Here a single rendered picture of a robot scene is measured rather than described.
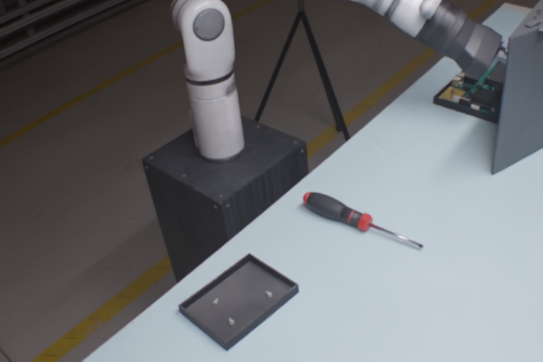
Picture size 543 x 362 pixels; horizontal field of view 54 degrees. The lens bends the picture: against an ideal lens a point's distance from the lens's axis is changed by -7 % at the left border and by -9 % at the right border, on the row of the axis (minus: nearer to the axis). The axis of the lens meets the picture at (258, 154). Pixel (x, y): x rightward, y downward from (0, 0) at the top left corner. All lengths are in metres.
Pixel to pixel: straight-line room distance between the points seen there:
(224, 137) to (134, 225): 1.34
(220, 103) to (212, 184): 0.15
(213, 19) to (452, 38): 0.40
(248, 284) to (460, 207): 0.29
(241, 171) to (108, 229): 1.38
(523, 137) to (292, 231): 0.35
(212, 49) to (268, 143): 0.26
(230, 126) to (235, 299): 0.50
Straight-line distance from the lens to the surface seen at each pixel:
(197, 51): 1.00
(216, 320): 0.63
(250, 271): 0.68
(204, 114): 1.07
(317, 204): 0.73
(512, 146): 0.83
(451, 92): 0.99
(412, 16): 0.85
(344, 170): 0.82
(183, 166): 1.13
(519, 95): 0.78
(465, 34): 0.87
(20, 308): 2.24
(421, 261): 0.68
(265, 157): 1.12
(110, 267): 2.24
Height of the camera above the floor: 1.49
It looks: 34 degrees down
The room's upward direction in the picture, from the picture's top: 8 degrees counter-clockwise
